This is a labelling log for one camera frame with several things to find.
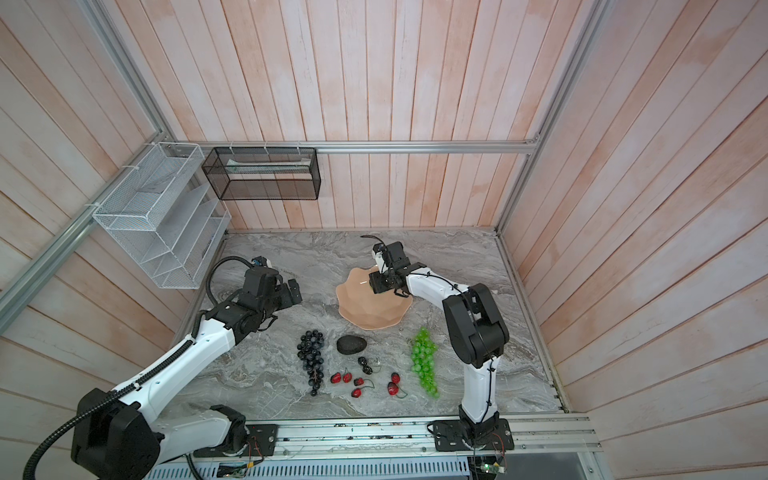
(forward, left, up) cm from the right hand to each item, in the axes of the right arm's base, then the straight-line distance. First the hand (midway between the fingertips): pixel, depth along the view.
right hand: (378, 277), depth 99 cm
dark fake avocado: (-23, +8, -2) cm, 24 cm away
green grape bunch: (-27, -13, -2) cm, 31 cm away
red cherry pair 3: (-33, -5, -5) cm, 34 cm away
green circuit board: (-51, -29, -6) cm, 59 cm away
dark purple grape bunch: (-26, +19, -1) cm, 32 cm away
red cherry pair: (-32, +11, -4) cm, 34 cm away
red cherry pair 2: (-35, +5, -4) cm, 36 cm away
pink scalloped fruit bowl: (-8, +6, -6) cm, 12 cm away
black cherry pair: (-29, +3, -5) cm, 29 cm away
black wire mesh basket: (+31, +42, +19) cm, 56 cm away
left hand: (-13, +26, +10) cm, 31 cm away
